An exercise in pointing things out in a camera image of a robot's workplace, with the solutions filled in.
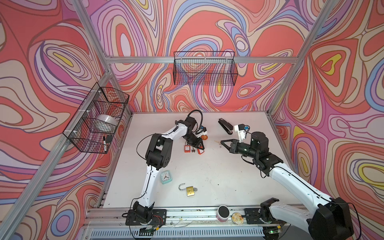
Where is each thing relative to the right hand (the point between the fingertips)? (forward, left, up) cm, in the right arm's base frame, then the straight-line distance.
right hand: (221, 145), depth 77 cm
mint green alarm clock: (-9, +31, -18) cm, 37 cm away
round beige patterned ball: (-30, -6, -21) cm, 37 cm away
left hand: (+11, +8, -18) cm, 22 cm away
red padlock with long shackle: (+7, +11, -17) cm, 21 cm away
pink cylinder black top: (-28, +2, -16) cm, 33 cm away
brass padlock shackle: (-16, +17, -19) cm, 30 cm away
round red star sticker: (+20, +7, -20) cm, 29 cm away
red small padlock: (+10, +19, -19) cm, 29 cm away
